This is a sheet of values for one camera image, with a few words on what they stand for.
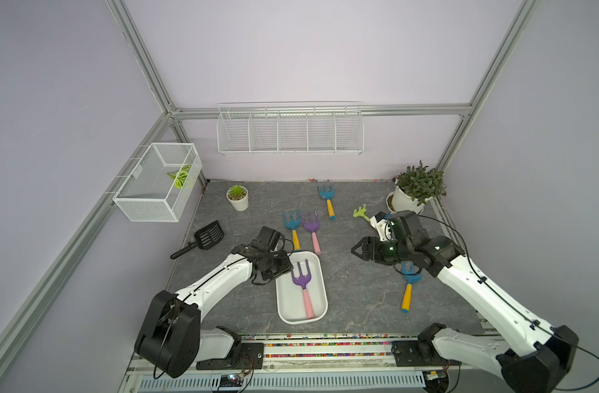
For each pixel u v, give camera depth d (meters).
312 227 1.05
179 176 0.81
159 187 0.83
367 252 0.65
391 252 0.62
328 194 1.15
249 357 0.73
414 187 0.94
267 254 0.64
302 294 0.85
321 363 0.74
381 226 0.70
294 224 1.05
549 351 0.38
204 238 1.02
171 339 0.41
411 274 0.60
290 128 0.99
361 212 1.08
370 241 0.65
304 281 0.89
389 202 1.12
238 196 1.05
